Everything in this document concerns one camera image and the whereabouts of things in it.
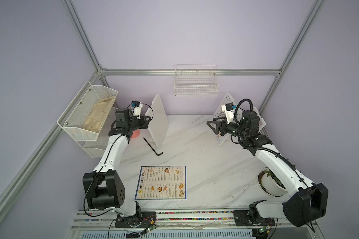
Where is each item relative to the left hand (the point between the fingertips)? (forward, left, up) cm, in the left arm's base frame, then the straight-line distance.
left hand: (149, 119), depth 84 cm
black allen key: (-8, -2, -25) cm, 27 cm away
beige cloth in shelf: (-3, +27, +5) cm, 28 cm away
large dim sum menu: (-27, -5, -26) cm, 38 cm away
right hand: (-8, -34, +5) cm, 36 cm away
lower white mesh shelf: (-19, +24, -1) cm, 31 cm away
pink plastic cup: (+8, +15, -23) cm, 29 cm away
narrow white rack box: (+2, -68, -6) cm, 69 cm away
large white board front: (-16, -36, +8) cm, 41 cm away
